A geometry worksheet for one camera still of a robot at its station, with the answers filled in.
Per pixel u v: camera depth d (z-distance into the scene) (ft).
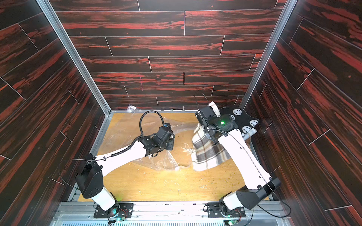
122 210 2.40
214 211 2.40
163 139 2.10
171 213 2.42
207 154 2.76
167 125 2.42
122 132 3.49
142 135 2.12
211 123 1.48
